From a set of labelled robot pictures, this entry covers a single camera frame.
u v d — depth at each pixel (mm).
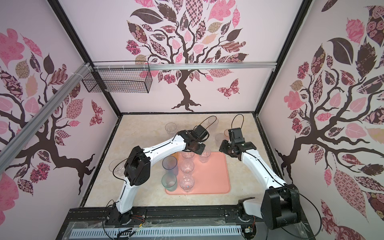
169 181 843
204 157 947
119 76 947
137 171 533
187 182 837
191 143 649
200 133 710
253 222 714
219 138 1004
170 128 1067
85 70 828
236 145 628
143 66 903
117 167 474
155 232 697
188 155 948
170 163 813
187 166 856
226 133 1001
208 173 877
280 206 396
